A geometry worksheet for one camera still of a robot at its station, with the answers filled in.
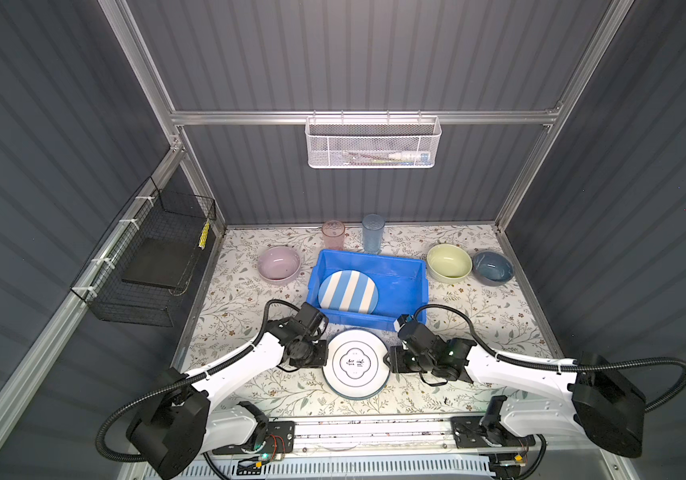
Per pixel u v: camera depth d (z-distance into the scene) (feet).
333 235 3.32
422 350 2.10
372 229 3.51
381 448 2.38
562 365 1.51
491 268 3.46
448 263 3.48
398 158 2.98
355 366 2.72
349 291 3.25
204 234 2.72
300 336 2.04
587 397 1.37
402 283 3.49
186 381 1.43
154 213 2.60
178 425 1.32
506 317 3.09
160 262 2.42
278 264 3.49
